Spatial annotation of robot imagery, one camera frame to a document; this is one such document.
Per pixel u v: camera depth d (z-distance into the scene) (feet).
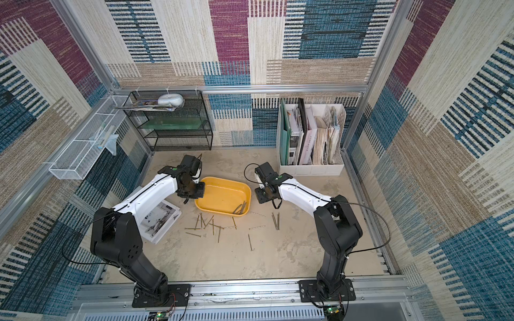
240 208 3.14
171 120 3.53
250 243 2.81
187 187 2.33
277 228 2.97
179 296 2.36
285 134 2.81
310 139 3.11
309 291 2.39
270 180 2.33
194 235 2.92
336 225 1.56
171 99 2.95
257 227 3.07
